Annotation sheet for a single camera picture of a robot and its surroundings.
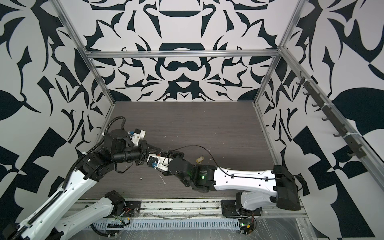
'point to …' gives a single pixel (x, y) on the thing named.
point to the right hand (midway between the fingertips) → (163, 150)
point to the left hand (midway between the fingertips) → (162, 148)
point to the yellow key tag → (199, 159)
